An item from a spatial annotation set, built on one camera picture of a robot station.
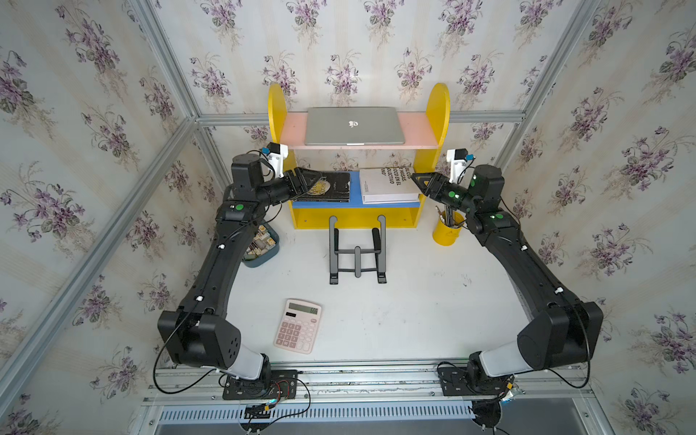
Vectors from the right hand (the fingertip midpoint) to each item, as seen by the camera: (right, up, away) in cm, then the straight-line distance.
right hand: (418, 177), depth 74 cm
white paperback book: (-5, +1, +25) cm, 25 cm away
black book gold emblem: (-27, +1, +28) cm, 38 cm away
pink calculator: (-35, -44, +8) cm, 57 cm away
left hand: (-26, -1, -4) cm, 26 cm away
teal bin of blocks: (-51, -22, +27) cm, 62 cm away
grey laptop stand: (-9, -22, +20) cm, 31 cm away
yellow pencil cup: (+17, -17, +25) cm, 35 cm away
